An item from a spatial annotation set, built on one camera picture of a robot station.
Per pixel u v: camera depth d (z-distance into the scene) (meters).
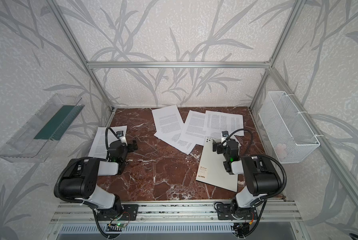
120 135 0.81
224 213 0.72
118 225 0.71
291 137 0.61
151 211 0.75
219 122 1.12
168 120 1.13
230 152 0.72
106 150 0.71
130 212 0.73
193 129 1.08
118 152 0.72
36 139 0.64
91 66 0.94
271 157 0.48
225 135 0.81
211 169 0.91
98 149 0.97
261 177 0.46
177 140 1.02
